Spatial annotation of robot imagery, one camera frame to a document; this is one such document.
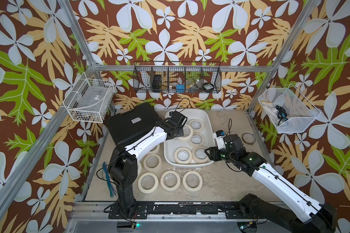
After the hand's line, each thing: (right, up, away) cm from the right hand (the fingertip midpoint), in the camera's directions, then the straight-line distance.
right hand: (207, 149), depth 78 cm
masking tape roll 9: (-20, -19, +7) cm, 29 cm away
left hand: (-15, +11, +10) cm, 21 cm away
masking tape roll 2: (-10, +8, +10) cm, 16 cm away
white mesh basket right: (+48, +21, +4) cm, 52 cm away
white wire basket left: (-66, +27, +1) cm, 71 cm away
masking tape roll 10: (-10, -22, +1) cm, 24 cm away
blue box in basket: (-14, +37, +15) cm, 42 cm away
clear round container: (-5, +40, +16) cm, 43 cm away
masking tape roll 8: (-33, -20, +5) cm, 39 cm away
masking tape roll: (0, +13, +32) cm, 34 cm away
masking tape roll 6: (-30, -3, +16) cm, 34 cm away
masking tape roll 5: (-2, -7, +16) cm, 17 cm away
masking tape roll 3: (-2, +3, +24) cm, 25 cm away
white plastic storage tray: (-20, -1, +21) cm, 29 cm away
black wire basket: (-16, +46, +20) cm, 53 cm away
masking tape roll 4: (-12, -7, +15) cm, 21 cm away
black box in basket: (-31, +42, +21) cm, 56 cm away
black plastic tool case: (-49, +14, +26) cm, 58 cm away
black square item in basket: (+5, +38, +18) cm, 43 cm away
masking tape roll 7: (-32, -11, +13) cm, 36 cm away
